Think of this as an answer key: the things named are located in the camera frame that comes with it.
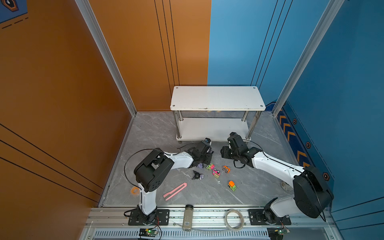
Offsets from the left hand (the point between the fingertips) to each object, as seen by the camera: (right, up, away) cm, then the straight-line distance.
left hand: (210, 155), depth 95 cm
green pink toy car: (0, -6, -6) cm, 8 cm away
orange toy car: (+9, -7, -8) cm, 13 cm away
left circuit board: (-32, -32, -24) cm, 52 cm away
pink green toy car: (+3, -9, -9) cm, 13 cm away
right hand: (+6, +3, -6) cm, 10 cm away
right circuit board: (+29, -32, -25) cm, 50 cm away
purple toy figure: (-6, -5, -6) cm, 10 cm away
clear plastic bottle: (-13, -25, -25) cm, 37 cm away
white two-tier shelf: (+7, +29, +26) cm, 39 cm away
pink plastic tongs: (-24, -19, -16) cm, 34 cm away
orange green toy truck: (+11, -14, -14) cm, 22 cm away
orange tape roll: (-30, -5, -42) cm, 51 cm away
